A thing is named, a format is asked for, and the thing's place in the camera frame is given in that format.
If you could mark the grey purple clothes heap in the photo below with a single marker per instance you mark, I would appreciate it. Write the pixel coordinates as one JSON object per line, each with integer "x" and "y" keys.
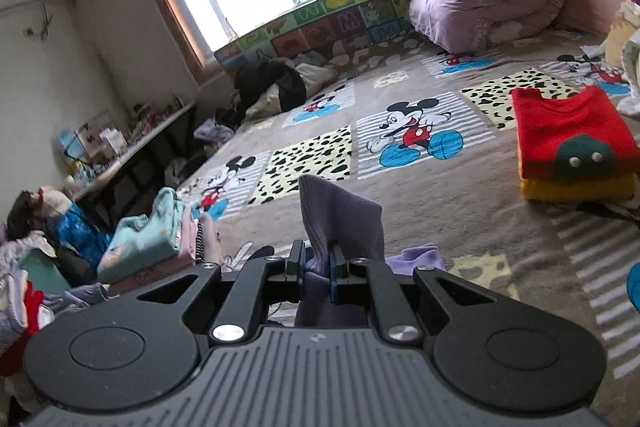
{"x": 80, "y": 294}

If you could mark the yellow folded sweater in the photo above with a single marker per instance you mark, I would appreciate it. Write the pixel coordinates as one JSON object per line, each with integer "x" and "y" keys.
{"x": 575, "y": 190}

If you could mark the dark desk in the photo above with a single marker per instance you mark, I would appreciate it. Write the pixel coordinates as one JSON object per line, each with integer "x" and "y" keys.
{"x": 145, "y": 167}

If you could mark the red folded sweater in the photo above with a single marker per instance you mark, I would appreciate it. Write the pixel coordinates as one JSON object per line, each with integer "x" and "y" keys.
{"x": 560, "y": 122}

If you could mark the pink folded garment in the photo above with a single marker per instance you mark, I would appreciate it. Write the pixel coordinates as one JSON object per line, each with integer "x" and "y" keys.
{"x": 192, "y": 237}

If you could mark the colourful alphabet foam mat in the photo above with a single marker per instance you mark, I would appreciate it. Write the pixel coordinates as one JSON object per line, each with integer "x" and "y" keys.
{"x": 320, "y": 27}

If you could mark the black striped folded garment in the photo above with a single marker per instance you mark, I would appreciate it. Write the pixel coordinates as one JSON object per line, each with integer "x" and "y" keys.
{"x": 201, "y": 242}

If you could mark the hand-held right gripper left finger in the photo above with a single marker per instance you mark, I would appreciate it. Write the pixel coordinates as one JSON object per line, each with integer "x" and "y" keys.
{"x": 295, "y": 264}

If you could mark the grey crumpled garment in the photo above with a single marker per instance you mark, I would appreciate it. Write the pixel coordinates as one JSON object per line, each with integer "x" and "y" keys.
{"x": 212, "y": 134}

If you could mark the white quilt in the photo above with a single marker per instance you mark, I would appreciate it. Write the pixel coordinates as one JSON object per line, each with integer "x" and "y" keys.
{"x": 631, "y": 62}

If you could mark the group of small desk items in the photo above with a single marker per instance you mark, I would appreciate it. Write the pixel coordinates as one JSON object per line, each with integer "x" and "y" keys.
{"x": 110, "y": 142}

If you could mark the dark clothes heap by headboard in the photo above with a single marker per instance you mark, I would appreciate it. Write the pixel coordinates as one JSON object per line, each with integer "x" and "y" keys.
{"x": 315, "y": 74}

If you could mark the black jacket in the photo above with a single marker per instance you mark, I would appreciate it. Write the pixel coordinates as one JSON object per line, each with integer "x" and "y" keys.
{"x": 270, "y": 79}

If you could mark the mint green folded garment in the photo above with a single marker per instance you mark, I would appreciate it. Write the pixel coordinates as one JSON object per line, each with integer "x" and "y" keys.
{"x": 135, "y": 242}

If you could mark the purple sweatshirt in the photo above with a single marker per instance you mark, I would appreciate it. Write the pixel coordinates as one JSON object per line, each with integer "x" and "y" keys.
{"x": 340, "y": 212}

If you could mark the pile of mixed clothes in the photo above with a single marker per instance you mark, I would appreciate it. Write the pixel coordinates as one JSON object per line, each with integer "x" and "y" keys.
{"x": 20, "y": 307}

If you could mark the blue plastic bag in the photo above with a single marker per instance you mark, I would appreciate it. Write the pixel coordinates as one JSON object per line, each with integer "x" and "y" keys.
{"x": 80, "y": 232}

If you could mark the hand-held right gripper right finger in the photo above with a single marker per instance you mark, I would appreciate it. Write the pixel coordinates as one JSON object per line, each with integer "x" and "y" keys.
{"x": 336, "y": 274}

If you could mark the teal storage box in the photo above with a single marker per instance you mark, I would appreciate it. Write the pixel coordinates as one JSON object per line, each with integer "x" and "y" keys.
{"x": 40, "y": 272}

